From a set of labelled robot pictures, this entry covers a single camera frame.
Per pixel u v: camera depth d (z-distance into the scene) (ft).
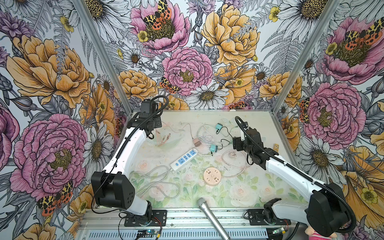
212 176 2.79
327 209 1.32
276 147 3.26
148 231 2.33
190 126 3.33
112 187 1.36
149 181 2.84
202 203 2.45
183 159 3.01
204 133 3.48
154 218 2.40
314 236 2.17
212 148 3.23
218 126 3.63
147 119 1.80
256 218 2.43
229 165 3.01
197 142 3.27
